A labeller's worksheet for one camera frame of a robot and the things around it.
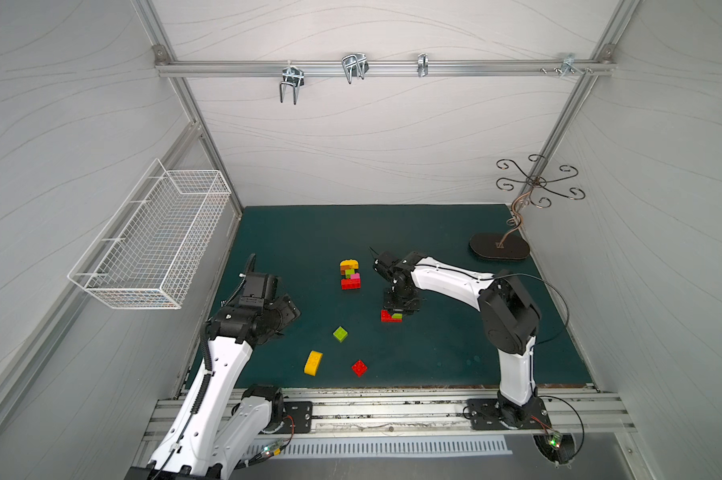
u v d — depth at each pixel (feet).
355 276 3.22
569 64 2.51
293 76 2.57
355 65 2.51
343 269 3.23
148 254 2.25
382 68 2.60
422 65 2.57
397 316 2.88
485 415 2.38
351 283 3.16
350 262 3.32
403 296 2.51
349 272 3.23
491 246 3.55
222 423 1.45
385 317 2.91
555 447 2.36
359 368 2.63
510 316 1.66
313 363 2.64
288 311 2.23
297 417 2.44
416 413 2.47
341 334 2.82
